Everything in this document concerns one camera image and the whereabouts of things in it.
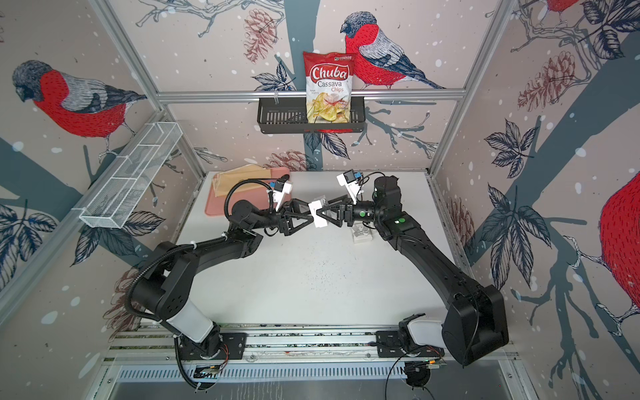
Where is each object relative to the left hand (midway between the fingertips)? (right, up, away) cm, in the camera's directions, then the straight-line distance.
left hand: (316, 215), depth 69 cm
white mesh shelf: (-60, +5, +3) cm, 60 cm away
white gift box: (+1, -1, -4) cm, 4 cm away
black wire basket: (-13, +40, +37) cm, 56 cm away
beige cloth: (-47, +12, +48) cm, 69 cm away
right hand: (+2, +2, +1) cm, 2 cm away
